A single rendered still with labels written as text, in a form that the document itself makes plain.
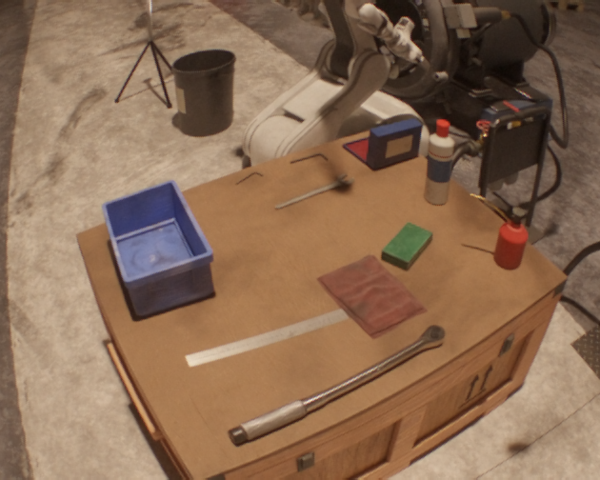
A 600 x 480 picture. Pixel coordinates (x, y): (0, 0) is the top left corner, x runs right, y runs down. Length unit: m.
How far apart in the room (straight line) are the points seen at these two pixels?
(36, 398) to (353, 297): 1.07
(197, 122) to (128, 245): 1.40
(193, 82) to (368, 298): 1.65
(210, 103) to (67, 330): 1.30
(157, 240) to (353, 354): 0.55
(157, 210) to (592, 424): 1.40
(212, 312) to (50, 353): 0.84
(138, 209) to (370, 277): 0.56
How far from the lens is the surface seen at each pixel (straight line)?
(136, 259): 1.39
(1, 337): 2.07
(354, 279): 1.28
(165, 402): 1.10
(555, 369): 1.86
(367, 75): 2.02
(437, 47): 2.30
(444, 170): 1.48
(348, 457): 1.27
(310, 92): 2.09
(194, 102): 2.71
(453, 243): 1.42
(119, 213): 1.42
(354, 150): 1.71
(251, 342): 1.18
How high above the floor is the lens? 1.35
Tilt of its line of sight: 40 degrees down
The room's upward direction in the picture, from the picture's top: straight up
